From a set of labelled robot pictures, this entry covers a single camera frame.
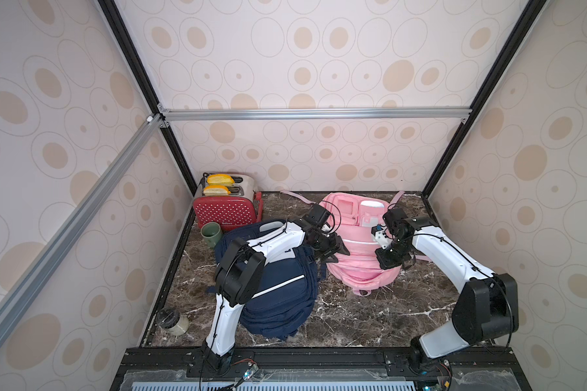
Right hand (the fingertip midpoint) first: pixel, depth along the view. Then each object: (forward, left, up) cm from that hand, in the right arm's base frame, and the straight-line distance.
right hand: (381, 266), depth 85 cm
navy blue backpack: (-11, +33, -7) cm, 35 cm away
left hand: (+2, +11, +4) cm, 12 cm away
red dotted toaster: (+20, +52, +8) cm, 56 cm away
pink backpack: (+25, +6, -2) cm, 26 cm away
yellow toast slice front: (+23, +62, +13) cm, 67 cm away
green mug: (+13, +65, -1) cm, 66 cm away
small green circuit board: (-33, +42, -7) cm, 54 cm away
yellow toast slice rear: (+29, +62, +13) cm, 69 cm away
